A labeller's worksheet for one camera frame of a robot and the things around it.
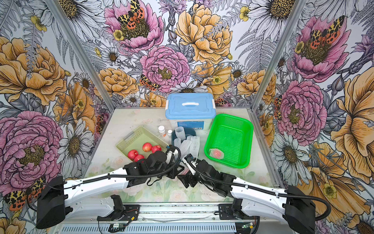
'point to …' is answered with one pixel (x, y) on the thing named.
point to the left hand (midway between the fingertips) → (182, 172)
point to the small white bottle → (169, 131)
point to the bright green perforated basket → (233, 135)
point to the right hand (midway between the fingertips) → (185, 174)
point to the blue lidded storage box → (191, 110)
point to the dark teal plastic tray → (189, 131)
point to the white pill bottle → (161, 131)
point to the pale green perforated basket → (135, 140)
